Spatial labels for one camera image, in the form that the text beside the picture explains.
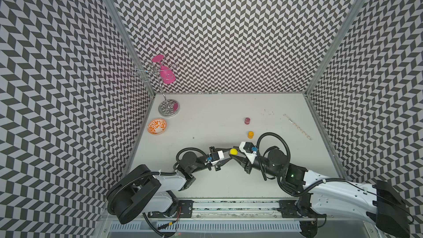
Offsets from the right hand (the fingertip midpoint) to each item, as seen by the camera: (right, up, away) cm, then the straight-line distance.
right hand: (233, 153), depth 70 cm
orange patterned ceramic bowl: (-44, +8, +29) cm, 53 cm away
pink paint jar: (+12, +11, +32) cm, 36 cm away
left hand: (0, 0, +2) cm, 2 cm away
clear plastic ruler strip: (+43, +8, +32) cm, 54 cm away
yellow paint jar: (0, +1, -2) cm, 3 cm away
